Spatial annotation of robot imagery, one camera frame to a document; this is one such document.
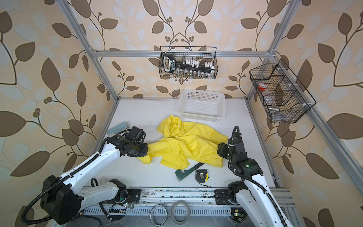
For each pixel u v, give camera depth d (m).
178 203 0.74
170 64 0.85
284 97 0.74
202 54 0.91
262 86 0.81
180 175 0.81
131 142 0.59
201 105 1.15
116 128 0.98
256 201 0.47
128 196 0.74
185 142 0.90
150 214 0.70
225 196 0.74
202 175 0.79
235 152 0.57
